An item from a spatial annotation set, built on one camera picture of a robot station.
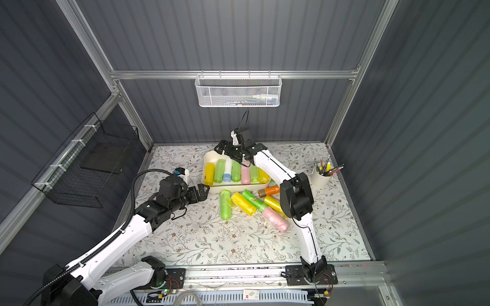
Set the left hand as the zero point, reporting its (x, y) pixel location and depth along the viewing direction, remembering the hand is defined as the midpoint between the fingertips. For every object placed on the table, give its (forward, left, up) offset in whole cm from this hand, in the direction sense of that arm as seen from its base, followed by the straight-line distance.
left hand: (203, 191), depth 79 cm
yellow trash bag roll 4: (+1, -32, -15) cm, 35 cm away
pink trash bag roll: (+18, -17, -14) cm, 29 cm away
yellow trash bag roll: (+20, +2, -15) cm, 25 cm away
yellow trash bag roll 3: (+2, -15, -14) cm, 21 cm away
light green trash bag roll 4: (+19, -22, -14) cm, 33 cm away
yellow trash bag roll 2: (+15, -27, -13) cm, 34 cm away
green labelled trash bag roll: (+5, -20, -15) cm, 26 cm away
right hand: (+21, -7, +2) cm, 22 cm away
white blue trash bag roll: (+18, -8, -15) cm, 25 cm away
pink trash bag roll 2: (-7, -32, -14) cm, 36 cm away
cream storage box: (+32, +3, -15) cm, 36 cm away
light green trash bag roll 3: (+21, -3, -14) cm, 25 cm away
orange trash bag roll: (+8, -29, -13) cm, 33 cm away
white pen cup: (+11, -54, -4) cm, 55 cm away
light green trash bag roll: (+1, -8, -15) cm, 17 cm away
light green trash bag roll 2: (+20, -13, -13) cm, 27 cm away
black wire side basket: (+4, +44, +10) cm, 45 cm away
